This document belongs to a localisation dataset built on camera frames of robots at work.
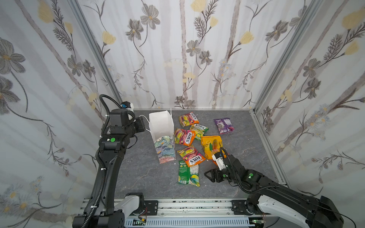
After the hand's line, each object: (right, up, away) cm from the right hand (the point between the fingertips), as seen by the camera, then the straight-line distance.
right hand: (209, 173), depth 78 cm
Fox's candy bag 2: (-10, +7, +12) cm, 16 cm away
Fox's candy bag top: (-11, +31, +33) cm, 46 cm away
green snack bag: (-12, -3, +6) cm, 13 cm away
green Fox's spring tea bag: (-3, +22, +26) cm, 34 cm away
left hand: (-34, +30, -7) cm, 46 cm away
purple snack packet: (+17, +26, +29) cm, 43 cm away
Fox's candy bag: (-14, +18, +20) cm, 31 cm away
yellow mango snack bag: (+4, +13, +15) cm, 21 cm away
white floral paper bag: (-29, +24, +15) cm, 40 cm away
